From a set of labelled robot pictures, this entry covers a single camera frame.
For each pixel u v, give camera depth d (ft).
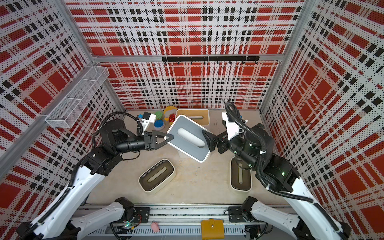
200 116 2.67
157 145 1.66
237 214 2.48
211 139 1.49
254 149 1.20
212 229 2.26
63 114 2.25
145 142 1.64
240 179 2.63
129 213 2.14
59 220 1.22
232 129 1.43
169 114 3.64
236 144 1.49
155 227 2.27
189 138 1.95
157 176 2.65
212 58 2.92
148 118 1.80
